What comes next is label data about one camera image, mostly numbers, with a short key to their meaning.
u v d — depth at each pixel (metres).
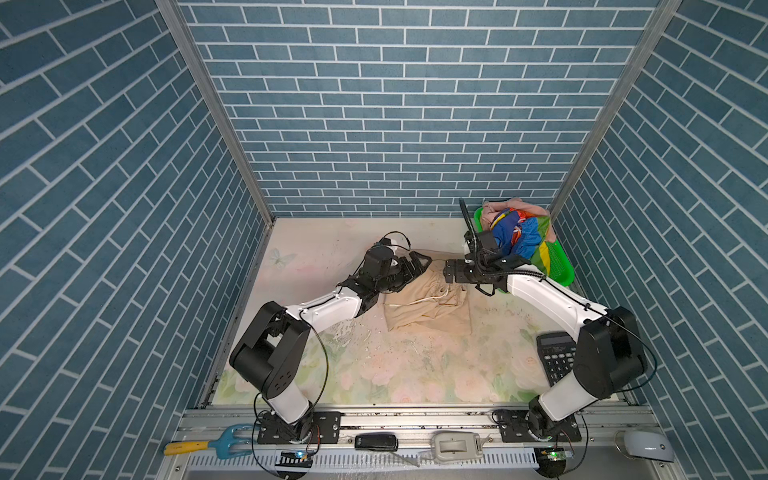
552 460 0.71
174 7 0.69
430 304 0.93
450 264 0.81
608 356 0.45
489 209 1.05
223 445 0.69
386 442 0.68
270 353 0.45
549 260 1.02
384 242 0.82
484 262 0.68
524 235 0.99
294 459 0.72
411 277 0.75
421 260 0.79
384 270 0.70
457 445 0.70
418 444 0.72
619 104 0.87
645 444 0.66
